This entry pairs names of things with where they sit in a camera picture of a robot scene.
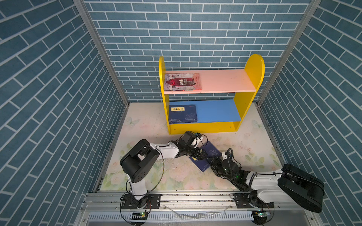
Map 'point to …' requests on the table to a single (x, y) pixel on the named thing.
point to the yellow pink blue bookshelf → (199, 101)
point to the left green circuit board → (142, 215)
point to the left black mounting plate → (151, 201)
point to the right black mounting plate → (242, 201)
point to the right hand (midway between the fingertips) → (205, 160)
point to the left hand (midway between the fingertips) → (202, 154)
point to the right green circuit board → (260, 213)
